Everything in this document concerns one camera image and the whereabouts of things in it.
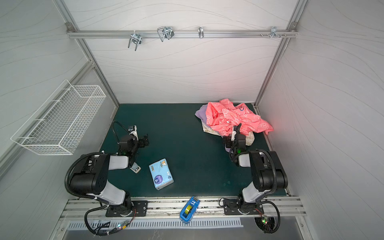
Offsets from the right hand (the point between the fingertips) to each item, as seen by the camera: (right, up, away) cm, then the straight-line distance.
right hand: (235, 132), depth 96 cm
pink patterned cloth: (-9, +10, -5) cm, 14 cm away
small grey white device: (-61, -19, -11) cm, 65 cm away
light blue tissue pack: (-45, -21, -16) cm, 52 cm away
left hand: (-61, 0, -1) cm, 61 cm away
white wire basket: (-89, +6, -27) cm, 93 cm away
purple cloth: (-22, +13, +15) cm, 30 cm away
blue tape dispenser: (-29, -34, -27) cm, 52 cm away
